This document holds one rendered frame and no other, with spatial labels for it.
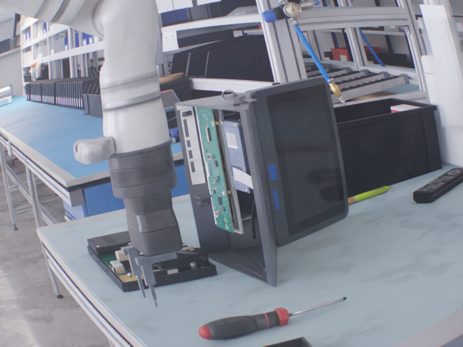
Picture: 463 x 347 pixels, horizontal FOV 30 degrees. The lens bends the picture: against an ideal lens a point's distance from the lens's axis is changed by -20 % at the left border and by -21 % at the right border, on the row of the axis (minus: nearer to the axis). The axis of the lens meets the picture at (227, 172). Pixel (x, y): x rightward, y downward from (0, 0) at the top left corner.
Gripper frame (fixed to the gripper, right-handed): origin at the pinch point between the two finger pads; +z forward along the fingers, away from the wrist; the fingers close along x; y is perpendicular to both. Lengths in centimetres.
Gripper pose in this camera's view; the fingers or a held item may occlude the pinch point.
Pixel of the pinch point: (150, 301)
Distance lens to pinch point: 117.3
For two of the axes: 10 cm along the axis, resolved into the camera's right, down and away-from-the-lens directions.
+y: 9.2, -2.2, 3.2
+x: -3.4, -1.0, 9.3
